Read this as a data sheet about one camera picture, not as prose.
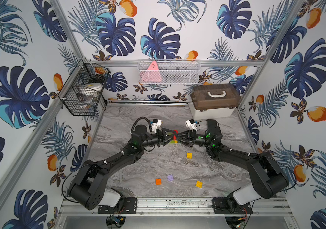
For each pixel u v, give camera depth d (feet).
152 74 2.96
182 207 2.49
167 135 2.29
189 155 2.98
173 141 2.61
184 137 2.36
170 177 2.72
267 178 1.48
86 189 1.42
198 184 2.68
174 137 2.40
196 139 2.33
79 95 3.04
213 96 3.21
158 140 2.27
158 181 2.70
